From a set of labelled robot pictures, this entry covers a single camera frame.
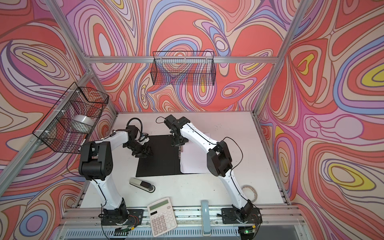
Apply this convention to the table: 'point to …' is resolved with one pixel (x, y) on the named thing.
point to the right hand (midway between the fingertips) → (180, 146)
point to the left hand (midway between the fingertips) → (150, 154)
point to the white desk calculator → (162, 217)
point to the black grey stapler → (142, 185)
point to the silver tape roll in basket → (81, 123)
